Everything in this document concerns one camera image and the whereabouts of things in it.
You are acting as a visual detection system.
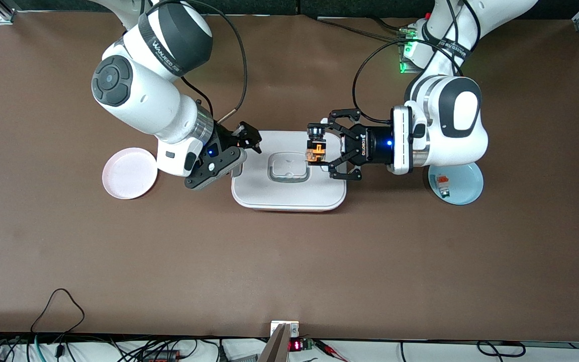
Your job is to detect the orange push-button switch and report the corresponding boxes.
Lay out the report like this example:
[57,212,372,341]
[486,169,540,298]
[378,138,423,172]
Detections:
[305,126,328,166]

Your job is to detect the white lidded pink box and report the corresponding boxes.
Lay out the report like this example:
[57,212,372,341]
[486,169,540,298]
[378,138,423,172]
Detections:
[231,131,347,212]

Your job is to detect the white orange small part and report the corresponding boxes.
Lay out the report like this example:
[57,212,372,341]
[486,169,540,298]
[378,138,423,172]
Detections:
[435,173,452,199]

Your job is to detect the pink plate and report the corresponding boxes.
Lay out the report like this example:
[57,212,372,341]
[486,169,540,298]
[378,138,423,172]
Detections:
[102,147,159,200]

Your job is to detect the light blue plate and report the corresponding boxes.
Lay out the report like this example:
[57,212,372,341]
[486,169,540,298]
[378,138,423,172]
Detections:
[428,162,484,206]

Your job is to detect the red clip leads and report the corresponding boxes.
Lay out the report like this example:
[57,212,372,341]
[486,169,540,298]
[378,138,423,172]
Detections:
[315,340,349,361]

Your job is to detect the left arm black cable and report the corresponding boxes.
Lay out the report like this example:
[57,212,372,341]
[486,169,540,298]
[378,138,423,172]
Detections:
[352,0,481,126]

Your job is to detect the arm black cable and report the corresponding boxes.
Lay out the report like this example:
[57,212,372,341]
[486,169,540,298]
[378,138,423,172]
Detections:
[352,0,481,126]
[161,0,248,124]

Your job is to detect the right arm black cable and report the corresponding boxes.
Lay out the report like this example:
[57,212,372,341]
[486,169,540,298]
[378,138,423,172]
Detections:
[161,0,248,124]

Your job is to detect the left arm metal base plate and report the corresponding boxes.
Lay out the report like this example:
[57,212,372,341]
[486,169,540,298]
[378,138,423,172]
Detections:
[399,50,423,74]

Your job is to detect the black base connector cables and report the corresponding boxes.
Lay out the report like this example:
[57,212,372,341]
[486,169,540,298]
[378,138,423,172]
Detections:
[315,14,413,47]

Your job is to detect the white mount bracket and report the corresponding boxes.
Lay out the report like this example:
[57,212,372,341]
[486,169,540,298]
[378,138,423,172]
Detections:
[271,320,300,338]

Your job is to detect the aluminium camera mount beam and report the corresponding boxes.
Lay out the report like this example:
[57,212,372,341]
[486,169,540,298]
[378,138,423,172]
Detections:
[257,323,293,362]

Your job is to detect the black looped cable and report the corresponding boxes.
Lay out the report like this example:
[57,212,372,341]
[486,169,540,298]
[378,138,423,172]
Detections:
[31,288,85,357]

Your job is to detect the black coiled cable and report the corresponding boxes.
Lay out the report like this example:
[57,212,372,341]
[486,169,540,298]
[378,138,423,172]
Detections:
[476,341,526,358]

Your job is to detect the black cable tangle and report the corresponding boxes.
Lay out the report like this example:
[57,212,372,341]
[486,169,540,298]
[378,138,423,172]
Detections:
[0,332,230,362]

